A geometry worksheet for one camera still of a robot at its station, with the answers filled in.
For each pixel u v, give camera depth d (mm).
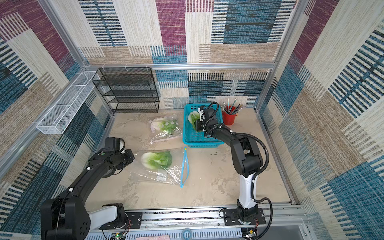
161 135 992
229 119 1099
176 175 792
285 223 732
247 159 533
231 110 1081
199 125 875
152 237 688
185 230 704
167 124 1021
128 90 1095
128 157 772
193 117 1013
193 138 1024
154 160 831
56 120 708
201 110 889
